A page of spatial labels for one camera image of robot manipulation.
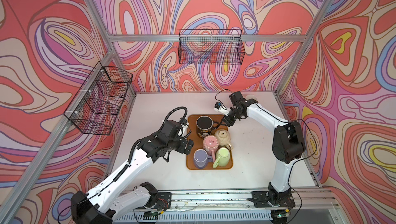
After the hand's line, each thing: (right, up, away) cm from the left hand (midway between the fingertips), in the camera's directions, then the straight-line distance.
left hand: (187, 140), depth 76 cm
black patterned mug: (+9, +6, +13) cm, 17 cm away
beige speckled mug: (+20, -1, +10) cm, 22 cm away
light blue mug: (+41, +23, +29) cm, 55 cm away
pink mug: (+12, -3, +6) cm, 14 cm away
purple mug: (+7, -11, +4) cm, 13 cm away
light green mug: (+18, -8, +1) cm, 19 cm away
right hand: (+22, +7, +17) cm, 29 cm away
